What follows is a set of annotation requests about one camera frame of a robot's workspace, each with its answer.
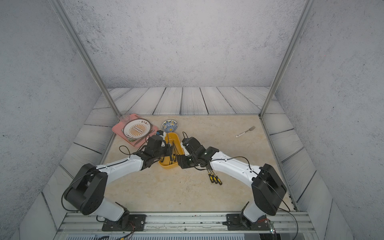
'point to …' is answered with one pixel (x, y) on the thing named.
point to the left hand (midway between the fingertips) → (175, 147)
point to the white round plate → (136, 128)
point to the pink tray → (118, 128)
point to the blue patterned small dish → (169, 125)
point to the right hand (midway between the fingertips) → (180, 163)
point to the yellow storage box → (164, 162)
